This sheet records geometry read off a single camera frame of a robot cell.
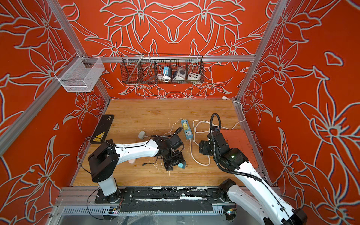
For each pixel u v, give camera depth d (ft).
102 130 3.22
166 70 2.73
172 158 2.29
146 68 3.29
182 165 2.66
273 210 1.28
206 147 2.16
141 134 3.18
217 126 2.21
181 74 2.97
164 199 2.39
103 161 1.49
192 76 3.10
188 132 3.11
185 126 3.11
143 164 2.75
